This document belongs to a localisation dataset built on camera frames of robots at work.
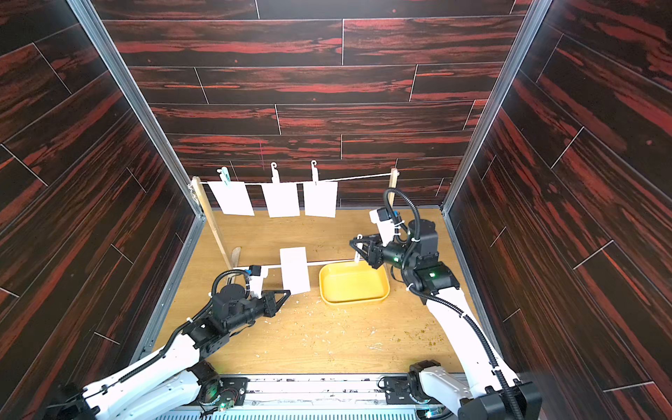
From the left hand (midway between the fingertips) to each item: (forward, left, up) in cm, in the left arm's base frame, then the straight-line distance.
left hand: (292, 294), depth 77 cm
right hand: (+10, -19, +15) cm, 26 cm away
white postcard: (+8, 0, +1) cm, 8 cm away
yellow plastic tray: (+12, -18, -13) cm, 25 cm away
